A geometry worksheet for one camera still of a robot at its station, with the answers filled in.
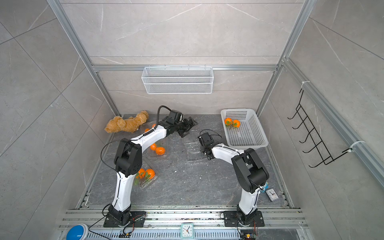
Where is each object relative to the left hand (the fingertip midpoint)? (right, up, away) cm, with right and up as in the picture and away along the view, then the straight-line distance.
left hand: (197, 124), depth 93 cm
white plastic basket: (+34, -3, +17) cm, 39 cm away
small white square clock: (+40, -39, -14) cm, 57 cm away
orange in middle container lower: (-24, -17, +1) cm, 30 cm away
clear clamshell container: (-37, -2, +14) cm, 39 cm away
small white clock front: (-5, -51, -25) cm, 57 cm away
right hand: (+8, -17, +4) cm, 19 cm away
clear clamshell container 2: (-21, -13, +4) cm, 25 cm away
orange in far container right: (-33, 0, +17) cm, 37 cm away
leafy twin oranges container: (+23, +2, +15) cm, 28 cm away
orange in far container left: (-37, -4, +12) cm, 39 cm away
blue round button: (-58, -52, -24) cm, 81 cm away
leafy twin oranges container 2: (-31, -29, -9) cm, 44 cm away
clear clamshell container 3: (-29, -33, -15) cm, 46 cm away
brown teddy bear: (-47, 0, +10) cm, 48 cm away
